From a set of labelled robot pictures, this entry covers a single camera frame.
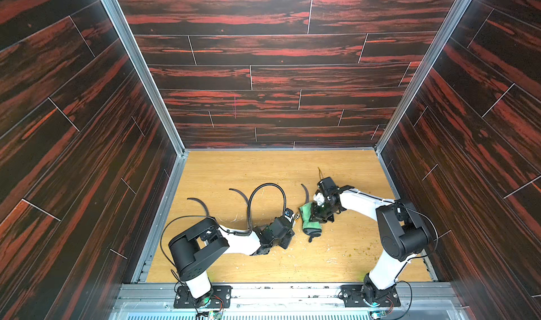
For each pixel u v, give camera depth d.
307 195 1.01
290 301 0.73
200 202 0.99
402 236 0.48
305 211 0.90
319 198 0.89
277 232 0.69
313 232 0.86
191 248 0.47
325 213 0.80
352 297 0.73
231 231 0.53
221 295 0.74
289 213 0.79
